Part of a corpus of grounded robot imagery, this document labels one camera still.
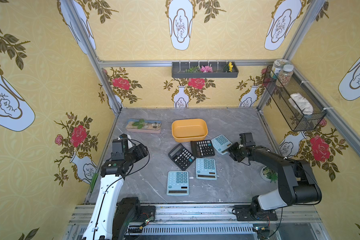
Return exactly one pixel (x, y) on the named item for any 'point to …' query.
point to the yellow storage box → (185, 130)
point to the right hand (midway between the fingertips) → (229, 148)
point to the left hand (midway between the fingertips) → (136, 150)
